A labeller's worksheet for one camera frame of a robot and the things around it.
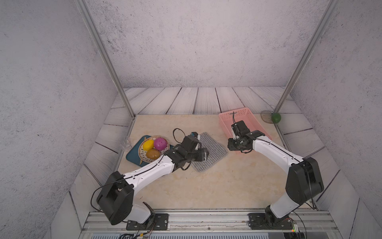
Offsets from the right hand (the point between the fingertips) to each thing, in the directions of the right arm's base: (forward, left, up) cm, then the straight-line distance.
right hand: (231, 145), depth 89 cm
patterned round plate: (0, +56, -9) cm, 56 cm away
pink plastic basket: (+32, -4, -11) cm, 34 cm away
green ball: (+32, -40, -10) cm, 52 cm away
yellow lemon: (+4, +52, -5) cm, 52 cm away
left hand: (-8, +15, +3) cm, 17 cm away
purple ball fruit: (+4, +44, -4) cm, 44 cm away
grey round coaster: (+37, -35, -13) cm, 53 cm away
